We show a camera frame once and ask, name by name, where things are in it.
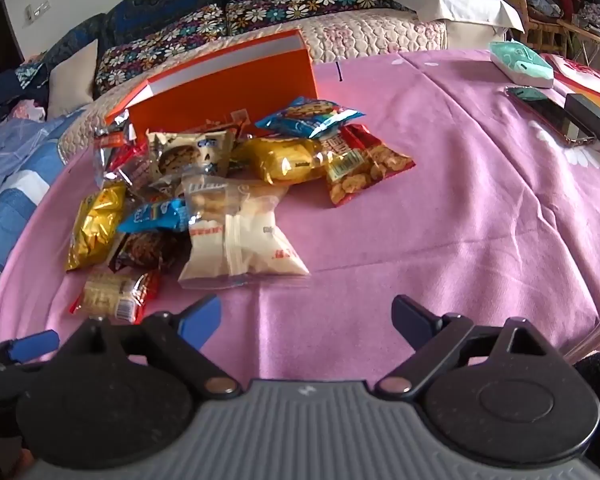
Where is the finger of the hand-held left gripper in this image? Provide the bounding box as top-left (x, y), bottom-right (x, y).
top-left (0, 330), bottom-right (61, 376)

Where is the clear white bread packet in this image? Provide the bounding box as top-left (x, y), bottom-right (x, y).
top-left (179, 172), bottom-right (311, 289)

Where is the blue white striped blanket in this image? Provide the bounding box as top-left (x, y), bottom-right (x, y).
top-left (0, 110), bottom-right (81, 321)

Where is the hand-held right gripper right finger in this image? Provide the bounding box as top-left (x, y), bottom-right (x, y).
top-left (374, 295), bottom-right (561, 400)

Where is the beige pillow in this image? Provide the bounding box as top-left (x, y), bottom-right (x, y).
top-left (47, 40), bottom-right (101, 121)

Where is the pink floral tablecloth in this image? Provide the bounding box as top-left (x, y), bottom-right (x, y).
top-left (0, 47), bottom-right (600, 411)

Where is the teal tissue pack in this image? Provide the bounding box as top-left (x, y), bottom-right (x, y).
top-left (489, 41), bottom-right (555, 88)

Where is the light blue floral sheet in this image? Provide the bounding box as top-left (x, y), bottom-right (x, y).
top-left (0, 110), bottom-right (66, 201)

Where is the silver red shrimp chip packet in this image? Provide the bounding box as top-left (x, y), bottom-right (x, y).
top-left (96, 140), bottom-right (156, 191)

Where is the shiny yellow pie packet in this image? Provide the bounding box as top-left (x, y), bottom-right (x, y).
top-left (66, 182), bottom-right (127, 272)

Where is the wooden chair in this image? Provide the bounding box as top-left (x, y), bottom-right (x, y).
top-left (522, 0), bottom-right (600, 58)

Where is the red clear wafer packet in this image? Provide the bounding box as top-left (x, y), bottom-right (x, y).
top-left (70, 270), bottom-right (162, 323)

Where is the small blue snack packet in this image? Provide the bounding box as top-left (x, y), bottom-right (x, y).
top-left (117, 199), bottom-right (191, 233)

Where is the white cloth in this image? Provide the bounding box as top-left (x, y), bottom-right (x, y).
top-left (382, 0), bottom-right (526, 33)

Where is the red white paper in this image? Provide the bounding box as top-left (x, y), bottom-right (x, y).
top-left (545, 54), bottom-right (600, 106)

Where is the beige cookie packet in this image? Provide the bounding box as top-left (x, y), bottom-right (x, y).
top-left (147, 130), bottom-right (236, 181)

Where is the floral sofa cushion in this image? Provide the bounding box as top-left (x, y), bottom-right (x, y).
top-left (95, 5), bottom-right (228, 96)
top-left (225, 0), bottom-right (396, 36)

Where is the yellow cake packet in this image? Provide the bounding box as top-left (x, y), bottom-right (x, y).
top-left (230, 136), bottom-right (333, 185)

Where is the dark blue patterned sofa cushion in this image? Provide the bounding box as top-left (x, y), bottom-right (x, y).
top-left (105, 0), bottom-right (227, 46)

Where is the blue cookie packet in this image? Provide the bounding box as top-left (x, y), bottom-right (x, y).
top-left (255, 97), bottom-right (367, 140)

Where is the smartphone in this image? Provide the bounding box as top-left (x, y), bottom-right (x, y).
top-left (505, 86), bottom-right (597, 148)

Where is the dark blue clothing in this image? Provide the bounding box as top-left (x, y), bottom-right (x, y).
top-left (0, 52), bottom-right (51, 121)

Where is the orange cardboard box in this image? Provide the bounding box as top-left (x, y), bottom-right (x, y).
top-left (105, 29), bottom-right (320, 137)

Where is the long black box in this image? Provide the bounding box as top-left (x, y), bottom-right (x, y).
top-left (564, 92), bottom-right (600, 158)

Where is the red clear snack packet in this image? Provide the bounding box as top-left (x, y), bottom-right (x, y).
top-left (110, 230), bottom-right (181, 273)

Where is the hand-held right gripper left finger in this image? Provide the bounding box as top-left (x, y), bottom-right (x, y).
top-left (65, 294), bottom-right (243, 401)

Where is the red cracker packet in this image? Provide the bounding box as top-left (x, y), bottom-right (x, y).
top-left (325, 125), bottom-right (415, 206)

